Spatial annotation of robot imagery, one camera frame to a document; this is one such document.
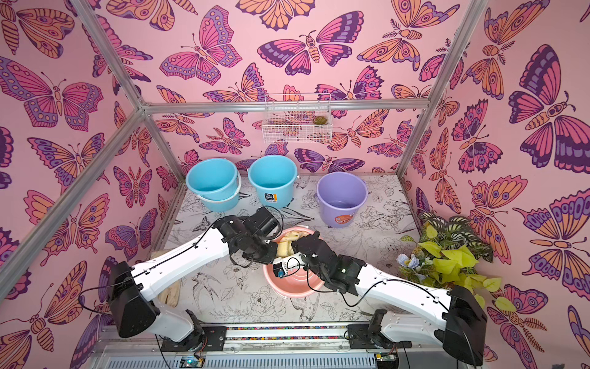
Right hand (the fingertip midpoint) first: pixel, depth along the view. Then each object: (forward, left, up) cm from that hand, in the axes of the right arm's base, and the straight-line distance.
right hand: (298, 230), depth 75 cm
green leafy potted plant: (-9, -42, +5) cm, 43 cm away
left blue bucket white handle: (+32, +40, -11) cm, 52 cm away
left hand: (-7, +7, -7) cm, 12 cm away
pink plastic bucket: (-11, +1, -20) cm, 22 cm away
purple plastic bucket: (+29, -19, -18) cm, 39 cm away
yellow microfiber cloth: (-5, +4, -1) cm, 7 cm away
